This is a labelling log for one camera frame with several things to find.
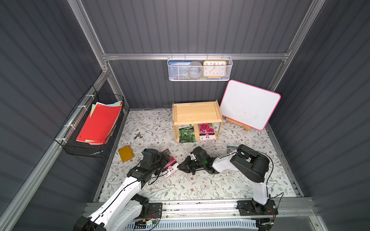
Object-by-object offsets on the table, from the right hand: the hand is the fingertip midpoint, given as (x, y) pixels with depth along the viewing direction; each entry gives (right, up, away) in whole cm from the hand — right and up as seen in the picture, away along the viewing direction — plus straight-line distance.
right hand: (178, 165), depth 85 cm
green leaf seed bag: (+4, +18, +17) cm, 25 cm away
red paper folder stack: (-38, +28, -13) cm, 49 cm away
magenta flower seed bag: (-5, -1, +2) cm, 5 cm away
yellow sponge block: (-35, +5, +9) cm, 37 cm away
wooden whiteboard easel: (+48, +22, +17) cm, 56 cm away
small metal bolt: (-30, +16, +17) cm, 38 cm away
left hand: (-7, +5, -3) cm, 9 cm away
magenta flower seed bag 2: (+19, +19, +17) cm, 32 cm away
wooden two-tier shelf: (+10, +32, +4) cm, 33 cm away
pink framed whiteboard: (+45, +37, +6) cm, 59 cm away
